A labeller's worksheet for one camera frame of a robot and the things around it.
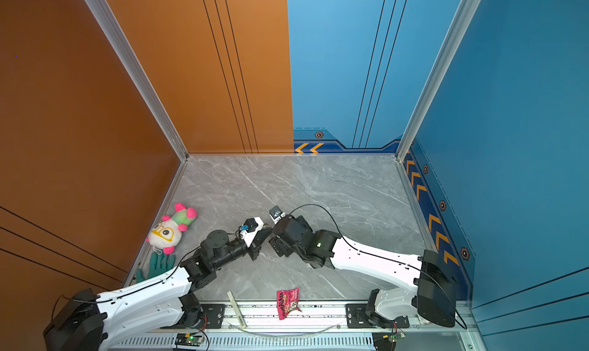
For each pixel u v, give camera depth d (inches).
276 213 25.0
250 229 24.9
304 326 28.6
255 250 26.3
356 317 28.5
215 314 29.2
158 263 33.1
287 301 29.7
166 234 33.4
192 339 27.8
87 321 16.2
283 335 28.0
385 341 27.6
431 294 15.5
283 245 22.5
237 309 29.7
